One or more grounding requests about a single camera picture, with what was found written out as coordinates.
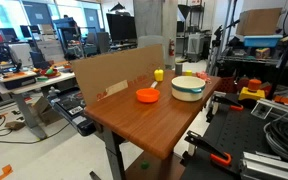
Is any white pot with blue band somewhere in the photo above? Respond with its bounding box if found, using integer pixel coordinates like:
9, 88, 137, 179
170, 75, 207, 103

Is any yellow toy bell pepper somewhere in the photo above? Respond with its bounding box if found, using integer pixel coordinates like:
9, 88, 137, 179
153, 67, 165, 83

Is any brown cardboard sheet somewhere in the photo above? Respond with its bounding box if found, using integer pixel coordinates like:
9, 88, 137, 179
70, 43, 167, 107

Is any grey cylinder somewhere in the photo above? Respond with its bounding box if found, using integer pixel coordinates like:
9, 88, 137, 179
174, 62, 184, 77

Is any red fire extinguisher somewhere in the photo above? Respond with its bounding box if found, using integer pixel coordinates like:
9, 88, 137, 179
168, 38, 176, 58

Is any grey tower appliance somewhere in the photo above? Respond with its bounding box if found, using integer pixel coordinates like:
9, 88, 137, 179
186, 32, 206, 63

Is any large black monitor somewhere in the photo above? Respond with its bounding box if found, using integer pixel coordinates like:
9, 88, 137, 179
105, 12, 139, 43

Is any concrete column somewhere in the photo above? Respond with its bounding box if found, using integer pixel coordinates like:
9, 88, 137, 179
132, 0, 179, 70

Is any black flat equipment case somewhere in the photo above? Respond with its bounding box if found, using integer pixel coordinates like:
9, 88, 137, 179
46, 86, 97, 138

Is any red bowl with toys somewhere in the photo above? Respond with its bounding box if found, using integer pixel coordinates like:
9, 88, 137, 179
39, 66, 63, 80

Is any small cardboard box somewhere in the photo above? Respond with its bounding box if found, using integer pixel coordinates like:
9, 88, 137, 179
29, 95, 64, 127

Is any yellow emergency stop button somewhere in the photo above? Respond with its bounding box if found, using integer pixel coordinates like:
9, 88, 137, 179
238, 78, 267, 102

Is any white standing desk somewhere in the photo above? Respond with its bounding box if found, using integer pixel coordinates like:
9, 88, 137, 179
0, 70, 77, 141

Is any small colourful wooden box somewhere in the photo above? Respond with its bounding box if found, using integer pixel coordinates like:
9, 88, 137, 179
254, 47, 272, 60

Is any blue plastic bin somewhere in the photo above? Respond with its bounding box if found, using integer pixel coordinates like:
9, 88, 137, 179
242, 34, 284, 48

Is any black tray with wooden board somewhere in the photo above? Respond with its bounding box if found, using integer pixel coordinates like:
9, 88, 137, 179
0, 69, 39, 91

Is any large cardboard box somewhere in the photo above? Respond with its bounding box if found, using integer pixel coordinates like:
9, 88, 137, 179
235, 7, 284, 37

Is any aluminium extrusion bar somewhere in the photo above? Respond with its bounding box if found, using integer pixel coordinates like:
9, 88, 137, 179
250, 97, 288, 122
239, 151, 288, 180

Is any black clamp with orange handle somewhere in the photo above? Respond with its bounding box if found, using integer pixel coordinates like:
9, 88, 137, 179
205, 92, 245, 123
183, 130, 234, 168

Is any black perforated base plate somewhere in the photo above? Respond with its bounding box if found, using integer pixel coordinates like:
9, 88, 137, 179
179, 105, 288, 180

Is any black floor cable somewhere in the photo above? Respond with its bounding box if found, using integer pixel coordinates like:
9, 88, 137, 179
0, 114, 72, 146

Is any grey cable bundle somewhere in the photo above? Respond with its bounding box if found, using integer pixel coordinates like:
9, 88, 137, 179
262, 108, 288, 167

